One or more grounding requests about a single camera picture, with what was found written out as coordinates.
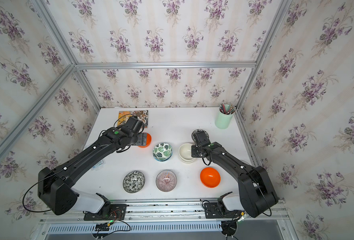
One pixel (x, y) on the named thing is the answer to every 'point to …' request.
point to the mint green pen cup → (224, 116)
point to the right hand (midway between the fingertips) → (197, 151)
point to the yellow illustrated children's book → (142, 115)
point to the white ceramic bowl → (185, 153)
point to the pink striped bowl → (166, 181)
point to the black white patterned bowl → (133, 182)
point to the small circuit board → (102, 227)
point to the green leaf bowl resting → (163, 160)
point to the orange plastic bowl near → (210, 177)
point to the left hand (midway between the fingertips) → (140, 139)
